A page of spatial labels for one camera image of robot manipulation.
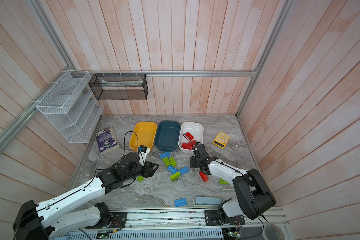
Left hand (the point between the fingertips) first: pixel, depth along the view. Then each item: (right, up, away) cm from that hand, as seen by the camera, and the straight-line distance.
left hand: (154, 167), depth 77 cm
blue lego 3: (+16, -5, +12) cm, 21 cm away
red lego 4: (+28, -8, +9) cm, 31 cm away
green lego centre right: (+10, 0, +16) cm, 18 cm away
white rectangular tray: (+22, +17, +30) cm, 41 cm away
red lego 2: (+20, +9, +22) cm, 31 cm away
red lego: (+21, +16, +28) cm, 38 cm away
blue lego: (+4, +3, +18) cm, 19 cm away
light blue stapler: (+28, -19, +1) cm, 34 cm away
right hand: (+23, +1, +16) cm, 28 cm away
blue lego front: (+14, -19, +1) cm, 23 cm away
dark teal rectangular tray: (+5, +15, +26) cm, 30 cm away
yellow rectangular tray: (-12, +18, +34) cm, 40 cm away
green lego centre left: (+5, 0, +16) cm, 17 cm away
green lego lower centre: (+11, -7, +9) cm, 16 cm away
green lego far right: (+39, -11, +9) cm, 41 cm away
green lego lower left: (-5, -3, -9) cm, 11 cm away
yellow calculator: (+43, +13, +27) cm, 53 cm away
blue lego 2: (+9, -4, +13) cm, 17 cm away
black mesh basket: (-23, +46, +11) cm, 52 cm away
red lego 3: (+24, +11, +24) cm, 35 cm away
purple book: (-37, +12, +25) cm, 46 cm away
